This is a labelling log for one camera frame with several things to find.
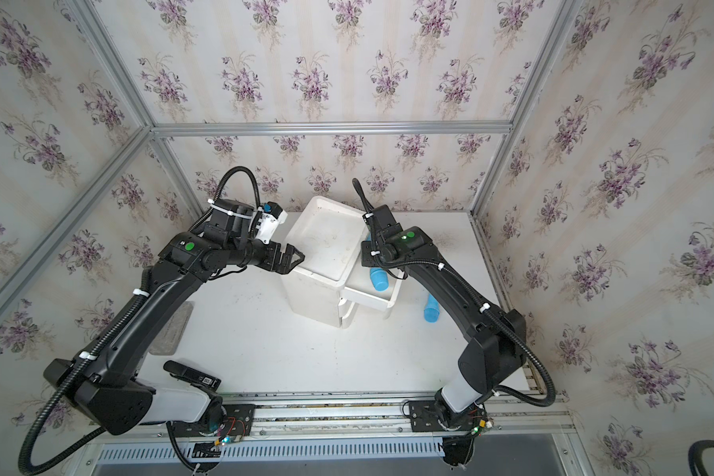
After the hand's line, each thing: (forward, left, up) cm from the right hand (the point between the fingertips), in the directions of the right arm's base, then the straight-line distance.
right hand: (375, 254), depth 81 cm
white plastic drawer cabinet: (-11, +11, +4) cm, 16 cm away
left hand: (-5, +21, +8) cm, 24 cm away
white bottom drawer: (-11, +8, -13) cm, 19 cm away
